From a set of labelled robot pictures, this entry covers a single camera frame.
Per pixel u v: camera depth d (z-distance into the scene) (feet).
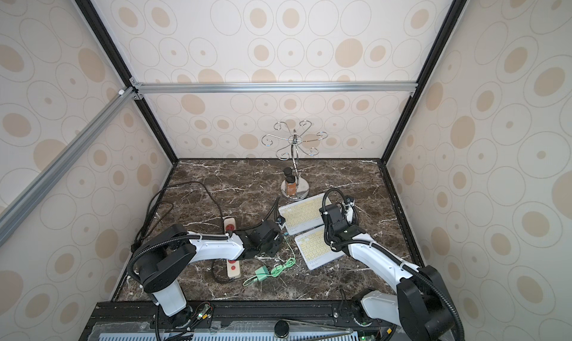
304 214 3.22
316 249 2.88
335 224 2.16
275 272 2.69
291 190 3.27
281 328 2.08
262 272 2.67
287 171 3.27
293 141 2.74
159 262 1.51
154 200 3.51
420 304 1.34
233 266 2.69
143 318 2.44
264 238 2.30
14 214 1.68
